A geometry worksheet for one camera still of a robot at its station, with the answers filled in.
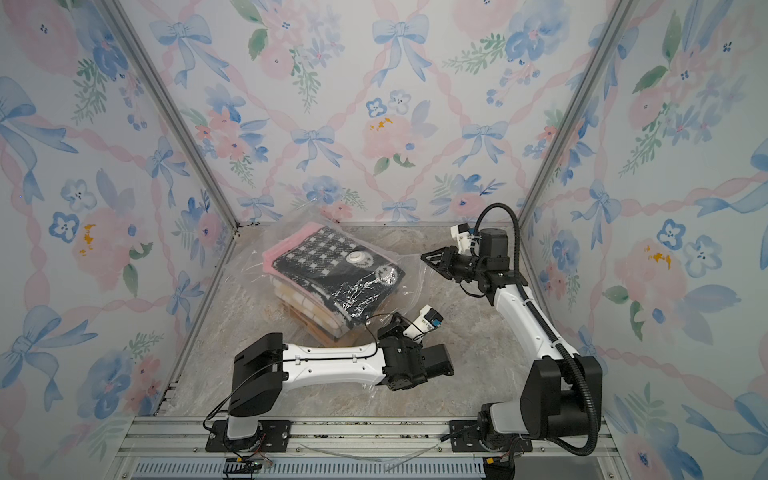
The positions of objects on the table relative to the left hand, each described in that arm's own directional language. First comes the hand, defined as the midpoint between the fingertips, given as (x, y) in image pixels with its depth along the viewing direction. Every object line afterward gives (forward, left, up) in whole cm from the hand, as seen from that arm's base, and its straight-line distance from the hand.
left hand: (399, 317), depth 77 cm
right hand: (+13, -7, +8) cm, 17 cm away
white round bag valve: (+14, +11, +6) cm, 19 cm away
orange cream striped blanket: (0, +20, -4) cm, 20 cm away
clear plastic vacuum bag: (+19, +50, -14) cm, 55 cm away
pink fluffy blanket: (+18, +36, +4) cm, 40 cm away
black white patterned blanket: (+7, +13, +7) cm, 16 cm away
